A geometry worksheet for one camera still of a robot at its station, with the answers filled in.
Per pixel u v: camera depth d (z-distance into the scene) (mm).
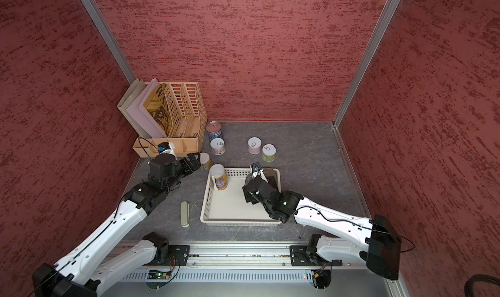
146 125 950
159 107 999
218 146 1033
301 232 807
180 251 757
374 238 411
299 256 739
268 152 1003
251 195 569
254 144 1031
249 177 757
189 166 672
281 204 534
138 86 952
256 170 661
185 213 819
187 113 1115
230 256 757
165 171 559
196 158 731
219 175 825
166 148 664
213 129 1043
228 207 868
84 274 401
